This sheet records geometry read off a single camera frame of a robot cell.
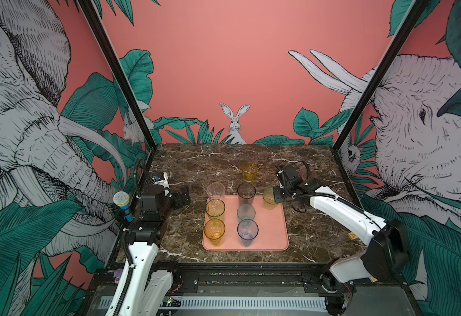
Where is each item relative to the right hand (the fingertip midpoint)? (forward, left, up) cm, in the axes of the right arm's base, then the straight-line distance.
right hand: (275, 191), depth 84 cm
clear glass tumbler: (+5, +27, -7) cm, 29 cm away
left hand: (-3, +41, +9) cm, 42 cm away
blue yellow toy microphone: (-10, +58, +11) cm, 60 cm away
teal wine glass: (-4, +13, -11) cm, 17 cm away
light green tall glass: (-7, +26, -3) cm, 27 cm away
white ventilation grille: (-39, +16, -14) cm, 44 cm away
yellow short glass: (+24, +10, -16) cm, 30 cm away
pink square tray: (-14, +1, -14) cm, 20 cm away
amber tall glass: (-15, +26, -6) cm, 31 cm away
